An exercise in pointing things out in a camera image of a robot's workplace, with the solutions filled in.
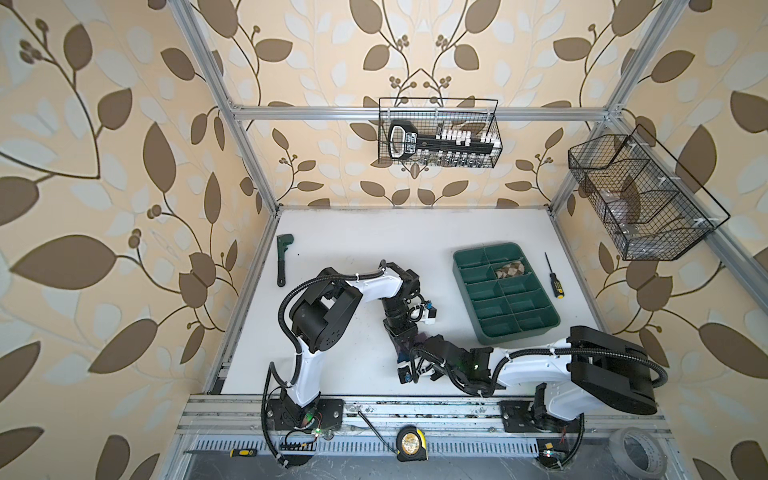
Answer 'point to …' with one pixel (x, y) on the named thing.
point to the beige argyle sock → (512, 269)
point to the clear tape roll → (638, 452)
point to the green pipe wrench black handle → (283, 241)
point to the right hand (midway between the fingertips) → (419, 343)
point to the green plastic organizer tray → (503, 295)
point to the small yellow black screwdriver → (243, 452)
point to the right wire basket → (650, 208)
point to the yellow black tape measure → (411, 444)
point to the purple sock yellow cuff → (404, 351)
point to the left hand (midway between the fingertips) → (411, 348)
